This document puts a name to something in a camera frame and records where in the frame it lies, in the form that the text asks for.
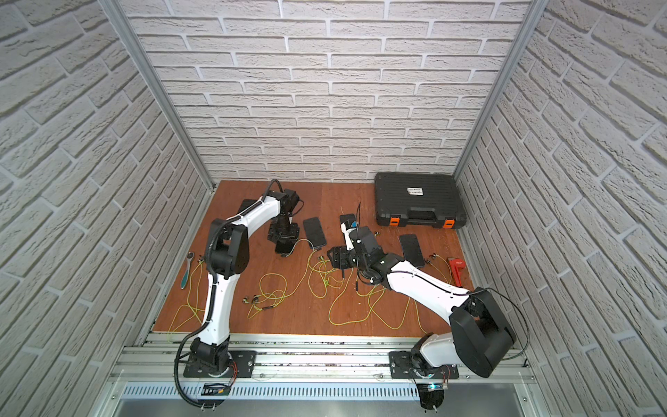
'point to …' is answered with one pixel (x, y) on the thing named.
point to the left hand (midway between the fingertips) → (291, 237)
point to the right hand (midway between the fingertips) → (339, 251)
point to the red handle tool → (457, 264)
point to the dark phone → (351, 217)
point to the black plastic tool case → (418, 198)
